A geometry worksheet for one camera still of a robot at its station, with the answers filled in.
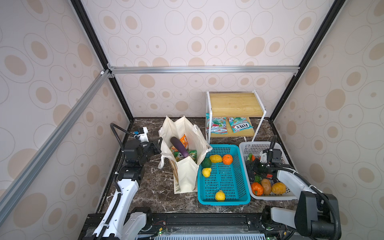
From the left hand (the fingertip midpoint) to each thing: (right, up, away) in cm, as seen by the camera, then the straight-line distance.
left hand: (166, 137), depth 74 cm
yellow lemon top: (+27, -14, +18) cm, 35 cm away
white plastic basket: (+53, -8, +21) cm, 58 cm away
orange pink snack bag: (+7, -3, +19) cm, 21 cm away
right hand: (+48, -17, +15) cm, 53 cm away
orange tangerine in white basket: (+51, -14, +21) cm, 57 cm away
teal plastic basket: (+30, -28, +12) cm, 43 cm away
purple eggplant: (+5, -6, +15) cm, 17 cm away
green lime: (+21, -16, +14) cm, 30 cm away
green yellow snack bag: (+13, -11, +13) cm, 21 cm away
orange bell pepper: (+47, -27, +4) cm, 54 cm away
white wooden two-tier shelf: (+36, +17, +7) cm, 41 cm away
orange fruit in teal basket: (+35, -15, +18) cm, 42 cm away
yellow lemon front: (+28, -31, +4) cm, 42 cm away
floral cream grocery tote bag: (+10, -15, -3) cm, 18 cm away
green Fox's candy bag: (+42, +7, +18) cm, 46 cm away
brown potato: (+53, -26, +6) cm, 59 cm away
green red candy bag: (+29, +6, +16) cm, 33 cm away
